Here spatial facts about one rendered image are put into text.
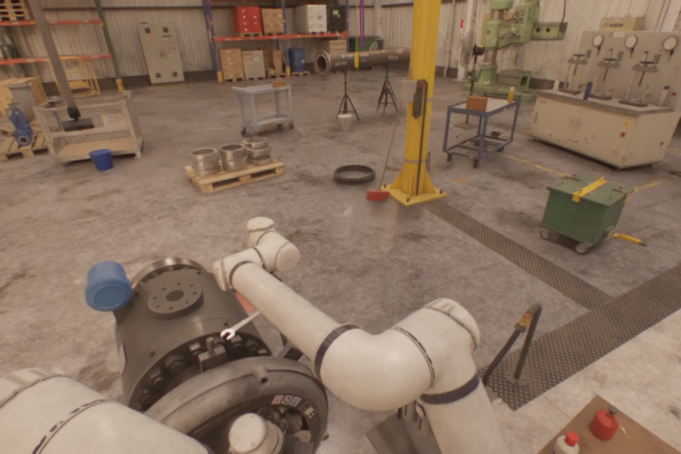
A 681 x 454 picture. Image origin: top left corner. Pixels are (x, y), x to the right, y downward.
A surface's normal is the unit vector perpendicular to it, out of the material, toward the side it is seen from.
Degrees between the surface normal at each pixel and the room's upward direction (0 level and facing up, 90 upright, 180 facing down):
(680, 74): 90
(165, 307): 0
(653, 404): 0
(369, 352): 10
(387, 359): 19
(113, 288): 90
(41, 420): 6
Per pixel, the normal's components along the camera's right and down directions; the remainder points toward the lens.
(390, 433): -0.02, -0.87
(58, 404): 0.08, -0.96
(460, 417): -0.18, 0.07
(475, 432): 0.09, -0.04
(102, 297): 0.54, 0.40
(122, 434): 0.39, -0.87
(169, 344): -0.25, -0.77
